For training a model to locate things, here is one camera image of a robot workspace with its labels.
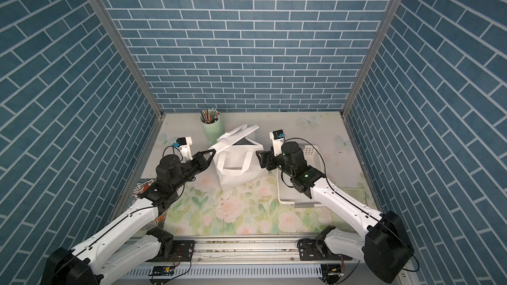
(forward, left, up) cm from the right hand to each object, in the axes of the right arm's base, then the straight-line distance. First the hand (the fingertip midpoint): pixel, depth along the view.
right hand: (265, 151), depth 79 cm
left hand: (-4, +17, +3) cm, 18 cm away
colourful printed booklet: (-12, +57, -19) cm, 61 cm away
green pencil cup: (+18, +29, -11) cm, 36 cm away
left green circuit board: (-41, +35, -23) cm, 58 cm away
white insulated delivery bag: (-1, +13, -5) cm, 14 cm away
